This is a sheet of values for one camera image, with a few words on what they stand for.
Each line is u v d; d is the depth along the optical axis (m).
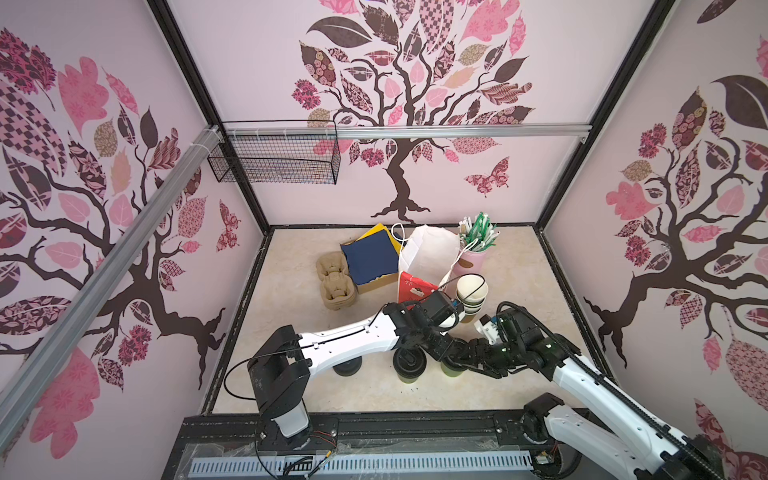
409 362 0.74
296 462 0.72
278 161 1.22
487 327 0.75
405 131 0.92
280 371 0.42
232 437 0.74
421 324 0.59
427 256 0.98
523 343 0.61
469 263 0.97
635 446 0.43
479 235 0.95
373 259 1.08
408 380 0.79
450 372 0.78
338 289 0.97
